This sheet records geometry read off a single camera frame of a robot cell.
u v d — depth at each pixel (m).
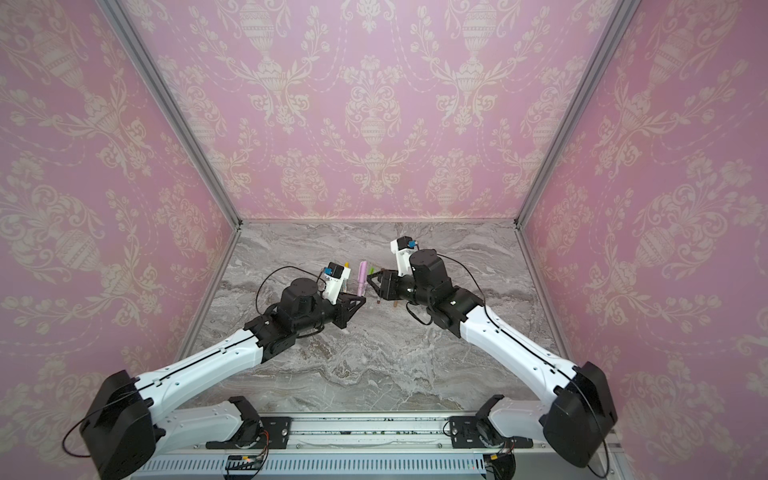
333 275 0.67
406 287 0.64
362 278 0.74
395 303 0.98
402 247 0.67
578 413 0.39
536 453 0.73
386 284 0.65
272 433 0.74
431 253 0.59
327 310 0.68
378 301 0.66
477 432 0.66
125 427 0.40
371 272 0.72
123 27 0.71
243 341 0.54
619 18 0.69
